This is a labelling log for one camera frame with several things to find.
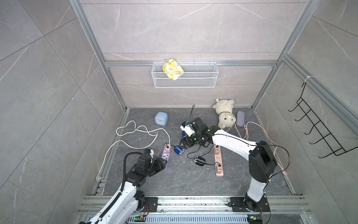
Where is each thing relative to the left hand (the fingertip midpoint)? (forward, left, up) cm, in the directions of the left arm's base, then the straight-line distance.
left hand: (165, 161), depth 83 cm
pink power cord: (+17, -57, -3) cm, 60 cm away
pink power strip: (+2, -34, -4) cm, 34 cm away
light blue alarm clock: (+33, +4, +1) cm, 33 cm away
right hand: (+10, -13, +5) cm, 17 cm away
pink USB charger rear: (+8, -2, +1) cm, 8 cm away
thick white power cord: (+15, +43, -8) cm, 46 cm away
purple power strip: (+5, 0, -3) cm, 6 cm away
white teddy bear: (+41, -45, +3) cm, 61 cm away
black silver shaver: (+1, -22, -4) cm, 22 cm away
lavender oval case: (+33, -58, -5) cm, 67 cm away
